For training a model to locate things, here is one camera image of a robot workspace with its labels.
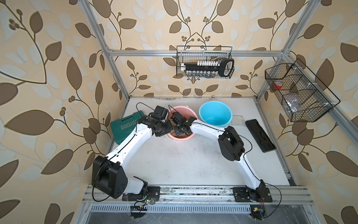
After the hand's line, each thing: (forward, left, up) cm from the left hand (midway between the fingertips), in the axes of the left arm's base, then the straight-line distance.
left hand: (169, 128), depth 82 cm
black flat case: (+3, -61, -14) cm, 63 cm away
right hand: (+9, -5, -14) cm, 18 cm away
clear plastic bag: (+7, -67, +16) cm, 69 cm away
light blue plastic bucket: (+15, -30, -3) cm, 34 cm away
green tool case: (+8, +36, -13) cm, 39 cm away
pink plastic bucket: (+11, -11, +2) cm, 15 cm away
